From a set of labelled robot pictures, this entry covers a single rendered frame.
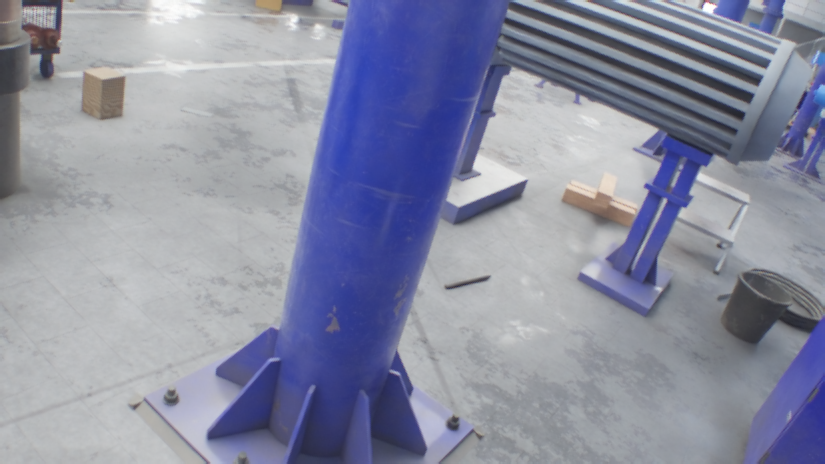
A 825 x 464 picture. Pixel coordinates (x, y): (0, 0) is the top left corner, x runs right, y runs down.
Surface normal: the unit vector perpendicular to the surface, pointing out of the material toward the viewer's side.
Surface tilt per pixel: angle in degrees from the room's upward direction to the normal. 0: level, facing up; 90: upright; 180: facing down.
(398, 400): 90
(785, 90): 68
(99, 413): 0
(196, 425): 0
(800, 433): 90
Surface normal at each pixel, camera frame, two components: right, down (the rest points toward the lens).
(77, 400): 0.26, -0.86
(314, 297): -0.52, 0.26
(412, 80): 0.02, 0.47
